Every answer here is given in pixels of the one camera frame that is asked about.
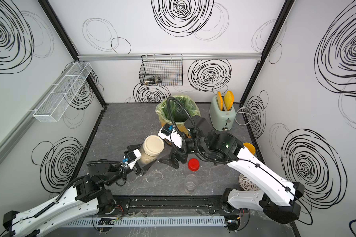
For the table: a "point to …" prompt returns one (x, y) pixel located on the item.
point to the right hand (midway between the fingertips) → (164, 150)
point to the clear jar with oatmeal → (191, 183)
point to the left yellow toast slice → (220, 100)
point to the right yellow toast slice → (229, 99)
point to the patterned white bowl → (246, 184)
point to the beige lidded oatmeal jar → (153, 146)
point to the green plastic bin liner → (179, 113)
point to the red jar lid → (193, 164)
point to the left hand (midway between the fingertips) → (149, 150)
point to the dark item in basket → (153, 81)
